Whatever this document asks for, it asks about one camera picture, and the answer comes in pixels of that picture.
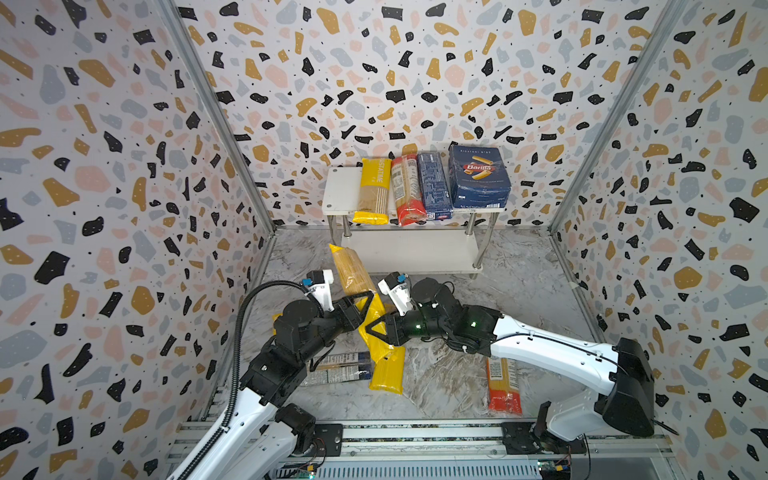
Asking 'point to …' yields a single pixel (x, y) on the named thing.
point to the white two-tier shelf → (409, 251)
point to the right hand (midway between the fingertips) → (363, 328)
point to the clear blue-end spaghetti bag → (338, 368)
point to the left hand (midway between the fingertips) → (371, 294)
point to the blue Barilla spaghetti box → (438, 202)
